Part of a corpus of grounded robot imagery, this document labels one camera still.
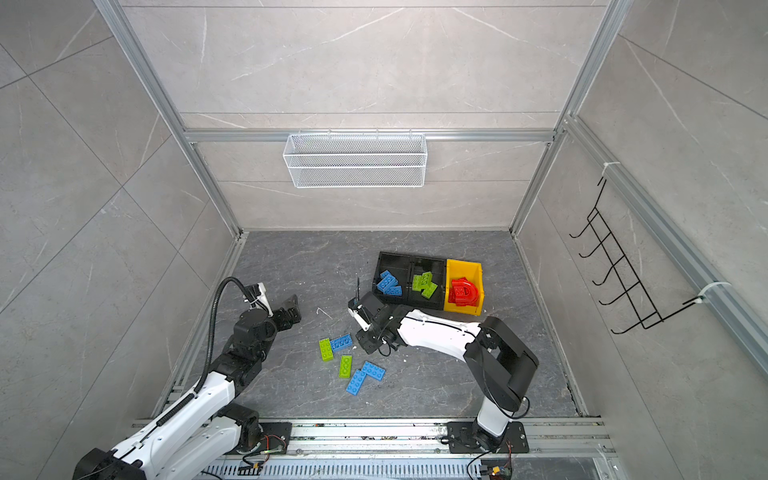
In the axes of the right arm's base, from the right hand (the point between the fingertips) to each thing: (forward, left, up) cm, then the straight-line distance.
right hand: (366, 334), depth 87 cm
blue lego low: (-1, +8, -4) cm, 9 cm away
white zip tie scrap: (+10, +15, -4) cm, 19 cm away
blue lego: (+17, -8, -2) cm, 19 cm away
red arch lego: (+13, -31, +1) cm, 34 cm away
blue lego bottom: (-13, +3, -3) cm, 13 cm away
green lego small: (-9, +6, -4) cm, 11 cm away
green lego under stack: (+17, -21, -4) cm, 27 cm away
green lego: (+21, -20, -1) cm, 29 cm away
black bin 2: (+28, -12, -4) cm, 31 cm away
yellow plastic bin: (+24, -37, -2) cm, 44 cm away
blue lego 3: (-9, -2, -3) cm, 10 cm away
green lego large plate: (+19, -16, -2) cm, 25 cm away
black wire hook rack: (-4, -61, +26) cm, 67 cm away
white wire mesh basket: (+52, +4, +26) cm, 58 cm away
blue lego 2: (+18, -7, 0) cm, 19 cm away
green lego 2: (-3, +12, -3) cm, 13 cm away
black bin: (+29, -25, -6) cm, 39 cm away
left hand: (+7, +24, +12) cm, 28 cm away
